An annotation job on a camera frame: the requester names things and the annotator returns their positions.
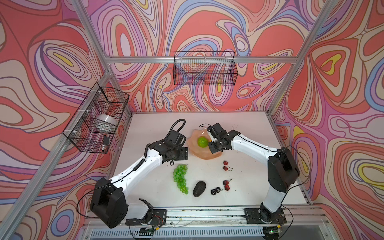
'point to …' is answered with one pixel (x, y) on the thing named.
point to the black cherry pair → (217, 190)
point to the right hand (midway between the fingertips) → (215, 149)
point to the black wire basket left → (92, 126)
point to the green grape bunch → (179, 174)
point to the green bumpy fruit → (202, 142)
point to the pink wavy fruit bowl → (202, 153)
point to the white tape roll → (106, 120)
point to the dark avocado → (199, 189)
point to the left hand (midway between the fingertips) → (184, 153)
